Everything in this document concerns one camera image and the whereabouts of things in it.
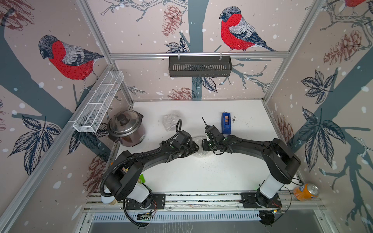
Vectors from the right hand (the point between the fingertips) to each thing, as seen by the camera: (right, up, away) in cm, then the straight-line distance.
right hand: (201, 143), depth 91 cm
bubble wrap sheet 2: (-1, -4, -7) cm, 8 cm away
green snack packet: (-35, -18, -11) cm, 41 cm away
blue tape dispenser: (+18, +12, +10) cm, 24 cm away
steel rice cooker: (-46, +11, -6) cm, 47 cm away
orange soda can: (+48, -18, -23) cm, 57 cm away
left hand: (-1, 0, -5) cm, 5 cm away
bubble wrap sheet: (-22, +14, +7) cm, 27 cm away
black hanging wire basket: (-1, +54, +13) cm, 56 cm away
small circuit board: (-30, -33, -19) cm, 48 cm away
